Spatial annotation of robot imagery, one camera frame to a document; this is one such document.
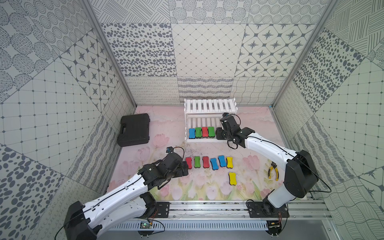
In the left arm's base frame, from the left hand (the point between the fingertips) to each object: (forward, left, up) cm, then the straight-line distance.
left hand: (182, 165), depth 77 cm
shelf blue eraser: (+6, -18, -10) cm, 21 cm away
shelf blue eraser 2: (+19, -4, +2) cm, 19 cm away
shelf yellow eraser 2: (-2, -28, -12) cm, 30 cm away
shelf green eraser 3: (+21, -16, +1) cm, 27 cm away
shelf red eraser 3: (+20, -12, +3) cm, 24 cm away
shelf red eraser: (+7, -2, -12) cm, 14 cm away
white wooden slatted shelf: (+23, -12, +16) cm, 31 cm away
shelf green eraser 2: (+20, -8, +2) cm, 21 cm away
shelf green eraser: (+7, -7, -11) cm, 15 cm away
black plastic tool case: (+27, +37, -7) cm, 46 cm away
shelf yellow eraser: (+7, -27, -11) cm, 30 cm away
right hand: (+20, -21, +2) cm, 29 cm away
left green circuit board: (-25, +17, -13) cm, 33 cm away
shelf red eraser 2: (+9, -13, -12) cm, 19 cm away
